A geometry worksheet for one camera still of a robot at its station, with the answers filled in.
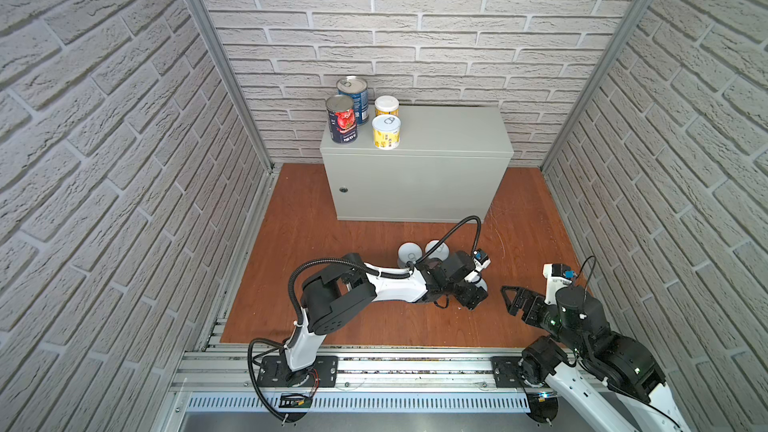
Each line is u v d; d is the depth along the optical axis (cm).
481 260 75
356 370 76
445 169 83
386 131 73
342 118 71
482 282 83
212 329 83
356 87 77
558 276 61
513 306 62
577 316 49
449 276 67
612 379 45
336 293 51
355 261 51
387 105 78
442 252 71
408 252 89
